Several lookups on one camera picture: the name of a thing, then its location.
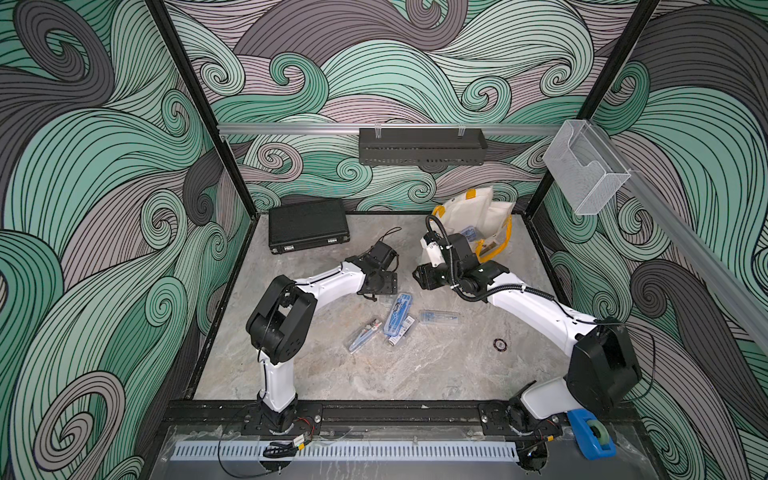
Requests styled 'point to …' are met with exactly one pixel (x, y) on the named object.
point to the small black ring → (500, 344)
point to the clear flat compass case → (440, 317)
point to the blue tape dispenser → (592, 435)
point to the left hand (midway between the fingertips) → (385, 283)
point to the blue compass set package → (398, 315)
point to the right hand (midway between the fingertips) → (418, 272)
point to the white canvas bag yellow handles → (486, 224)
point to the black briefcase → (307, 224)
